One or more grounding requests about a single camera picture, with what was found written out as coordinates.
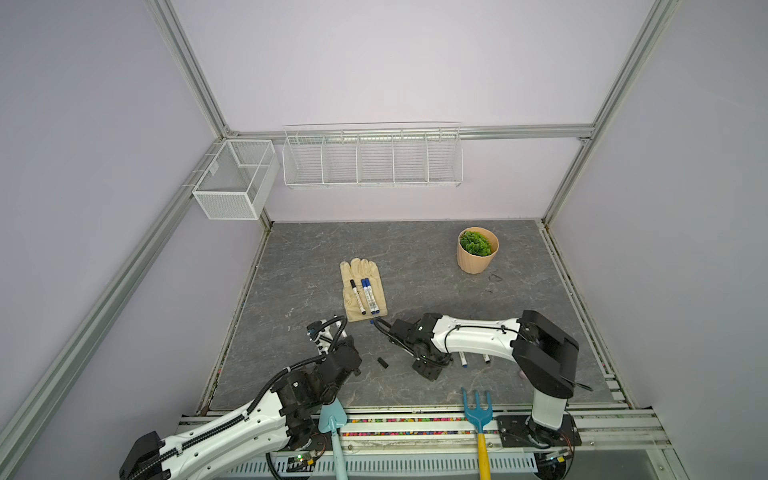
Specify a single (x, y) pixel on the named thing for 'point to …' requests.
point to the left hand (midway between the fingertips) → (354, 343)
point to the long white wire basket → (378, 155)
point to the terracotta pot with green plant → (476, 248)
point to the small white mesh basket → (235, 178)
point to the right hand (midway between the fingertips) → (434, 366)
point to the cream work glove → (362, 269)
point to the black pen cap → (382, 362)
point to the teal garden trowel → (331, 419)
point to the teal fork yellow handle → (482, 417)
